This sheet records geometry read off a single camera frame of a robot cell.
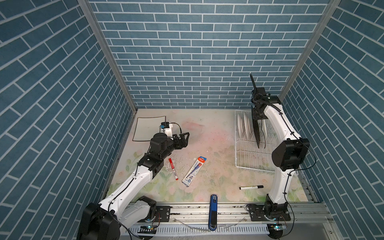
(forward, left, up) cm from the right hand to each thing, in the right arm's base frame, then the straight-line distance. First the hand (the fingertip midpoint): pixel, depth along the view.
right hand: (262, 113), depth 89 cm
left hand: (-20, +44, +1) cm, 49 cm away
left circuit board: (-60, +59, -24) cm, 87 cm away
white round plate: (-2, +11, -9) cm, 15 cm away
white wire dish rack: (-17, +6, -20) cm, 27 cm away
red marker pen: (-30, +52, -21) cm, 63 cm away
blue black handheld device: (-51, +27, -21) cm, 61 cm away
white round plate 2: (-5, +9, -6) cm, 12 cm away
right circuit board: (-54, -4, -24) cm, 59 cm away
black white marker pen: (-36, +5, -22) cm, 43 cm away
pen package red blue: (-31, +40, -20) cm, 55 cm away
